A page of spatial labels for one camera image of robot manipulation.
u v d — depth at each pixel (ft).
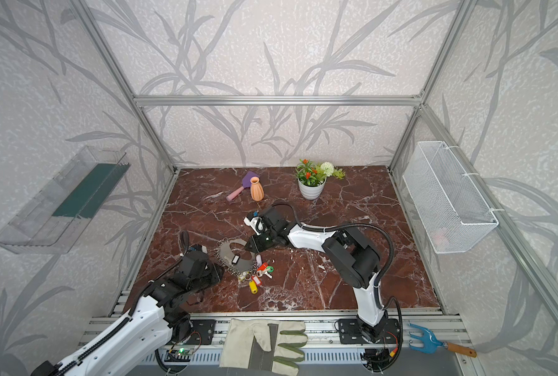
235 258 2.92
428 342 2.36
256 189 3.34
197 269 2.13
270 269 2.85
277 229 2.38
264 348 2.29
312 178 3.21
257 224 2.65
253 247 2.53
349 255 1.65
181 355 2.36
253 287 2.72
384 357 2.31
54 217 2.11
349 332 2.43
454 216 2.02
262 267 2.84
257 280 2.77
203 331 2.40
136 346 1.80
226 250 3.02
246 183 3.77
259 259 2.92
